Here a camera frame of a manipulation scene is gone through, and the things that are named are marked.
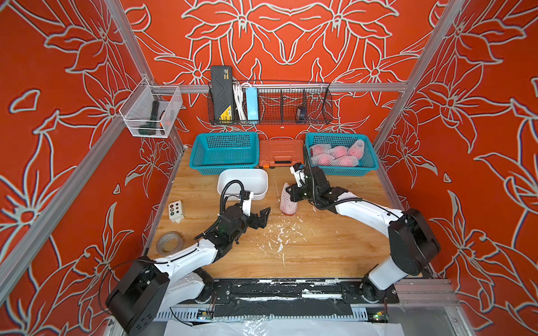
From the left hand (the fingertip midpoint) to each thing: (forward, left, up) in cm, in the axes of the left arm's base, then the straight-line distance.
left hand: (261, 205), depth 83 cm
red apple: (+2, -11, -3) cm, 11 cm away
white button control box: (0, +39, -9) cm, 40 cm away
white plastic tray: (+21, +6, -11) cm, 24 cm away
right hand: (+7, -9, +2) cm, 12 cm away
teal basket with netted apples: (+32, -53, -7) cm, 62 cm away
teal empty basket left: (+39, +30, -11) cm, 50 cm away
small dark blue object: (+36, -16, +20) cm, 44 cm away
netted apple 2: (+39, -27, -5) cm, 47 cm away
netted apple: (+38, -47, -2) cm, 60 cm away
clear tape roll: (-14, +37, -11) cm, 41 cm away
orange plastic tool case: (+38, -6, -8) cm, 39 cm away
